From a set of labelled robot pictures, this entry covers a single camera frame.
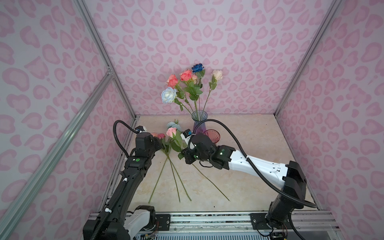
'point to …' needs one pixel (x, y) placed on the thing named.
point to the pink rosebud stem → (203, 174)
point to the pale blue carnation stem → (175, 124)
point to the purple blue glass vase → (197, 116)
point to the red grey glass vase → (213, 135)
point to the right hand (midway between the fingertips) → (181, 151)
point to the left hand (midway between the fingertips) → (156, 136)
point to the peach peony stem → (155, 135)
